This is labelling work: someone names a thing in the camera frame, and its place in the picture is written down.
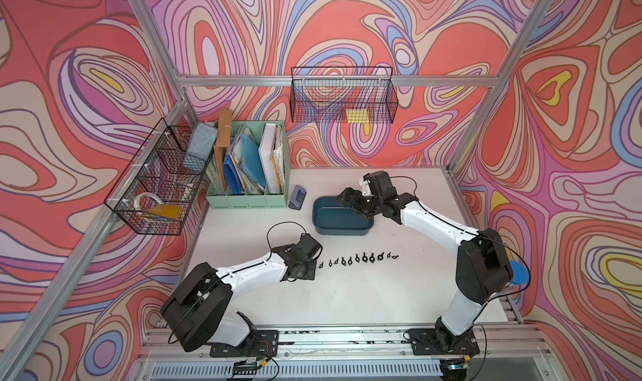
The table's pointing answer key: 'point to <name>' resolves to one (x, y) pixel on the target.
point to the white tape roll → (145, 194)
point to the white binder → (272, 154)
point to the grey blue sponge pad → (201, 144)
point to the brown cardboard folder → (223, 142)
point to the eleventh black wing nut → (321, 265)
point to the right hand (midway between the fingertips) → (344, 210)
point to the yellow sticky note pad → (358, 115)
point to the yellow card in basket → (167, 210)
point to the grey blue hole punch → (298, 197)
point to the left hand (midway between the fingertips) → (311, 270)
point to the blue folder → (252, 165)
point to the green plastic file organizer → (254, 195)
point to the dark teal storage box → (331, 218)
